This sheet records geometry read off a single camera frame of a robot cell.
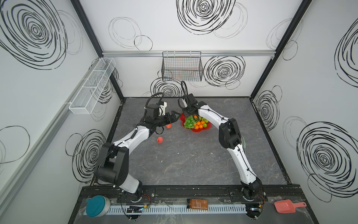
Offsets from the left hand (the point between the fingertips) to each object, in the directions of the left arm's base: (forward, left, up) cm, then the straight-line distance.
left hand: (177, 116), depth 85 cm
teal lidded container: (-47, +35, -9) cm, 59 cm away
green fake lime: (-7, -15, +7) cm, 18 cm away
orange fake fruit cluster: (+3, -16, -16) cm, 23 cm away
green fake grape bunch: (+4, -8, -13) cm, 16 cm away
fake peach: (+2, +7, -16) cm, 17 cm away
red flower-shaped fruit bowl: (+9, -3, -15) cm, 17 cm away
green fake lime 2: (-6, -13, +7) cm, 16 cm away
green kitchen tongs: (-8, -44, -16) cm, 48 cm away
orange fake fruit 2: (+6, -15, -16) cm, 23 cm away
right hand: (+15, -5, -13) cm, 20 cm away
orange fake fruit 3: (+3, -13, -16) cm, 21 cm away
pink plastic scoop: (-43, -58, -17) cm, 74 cm away
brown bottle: (-44, -12, -14) cm, 47 cm away
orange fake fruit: (+7, -18, -16) cm, 25 cm away
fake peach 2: (-9, +12, -15) cm, 21 cm away
